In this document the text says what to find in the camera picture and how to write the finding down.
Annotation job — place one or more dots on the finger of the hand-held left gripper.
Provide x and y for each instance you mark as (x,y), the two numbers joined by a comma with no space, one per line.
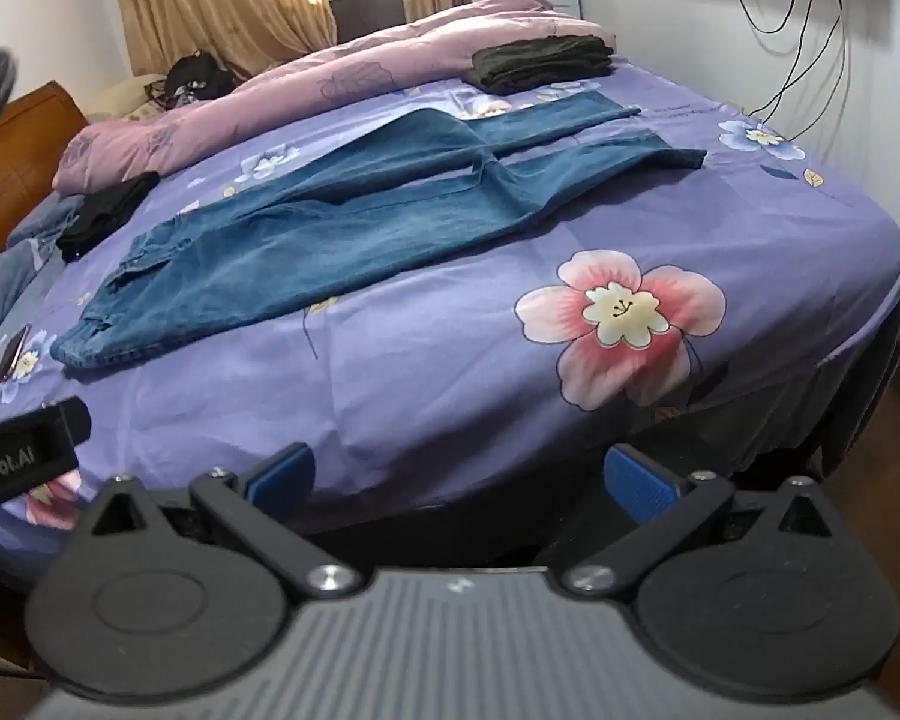
(64,431)

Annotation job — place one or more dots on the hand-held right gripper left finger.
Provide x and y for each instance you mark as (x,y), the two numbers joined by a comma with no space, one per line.
(281,474)

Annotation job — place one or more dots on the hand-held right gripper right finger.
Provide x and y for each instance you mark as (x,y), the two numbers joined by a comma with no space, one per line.
(639,484)

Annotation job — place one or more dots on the blue denim pants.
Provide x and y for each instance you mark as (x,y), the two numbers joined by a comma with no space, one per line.
(360,217)

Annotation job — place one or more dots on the folded dark pants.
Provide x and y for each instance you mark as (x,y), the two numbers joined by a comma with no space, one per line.
(544,60)

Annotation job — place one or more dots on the smartphone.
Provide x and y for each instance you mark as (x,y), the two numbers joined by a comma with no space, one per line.
(12,356)

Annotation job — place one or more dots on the light blue denim garment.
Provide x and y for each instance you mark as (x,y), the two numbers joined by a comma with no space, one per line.
(7,277)

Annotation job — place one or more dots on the purple floral bed sheet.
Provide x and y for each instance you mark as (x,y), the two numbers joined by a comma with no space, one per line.
(435,360)

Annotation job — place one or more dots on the black cloth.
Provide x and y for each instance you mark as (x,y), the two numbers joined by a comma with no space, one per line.
(109,214)

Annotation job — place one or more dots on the wooden headboard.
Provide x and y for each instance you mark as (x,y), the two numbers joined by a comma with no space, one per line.
(22,157)

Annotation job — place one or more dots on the cream pillow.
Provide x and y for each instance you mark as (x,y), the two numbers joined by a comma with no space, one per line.
(124,97)

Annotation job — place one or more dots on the black bag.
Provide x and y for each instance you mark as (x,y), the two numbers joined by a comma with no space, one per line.
(199,75)

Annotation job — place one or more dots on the pink quilt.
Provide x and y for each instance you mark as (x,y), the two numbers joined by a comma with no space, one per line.
(330,82)

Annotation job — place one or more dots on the wide beige curtain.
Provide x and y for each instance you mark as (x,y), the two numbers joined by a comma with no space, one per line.
(217,0)

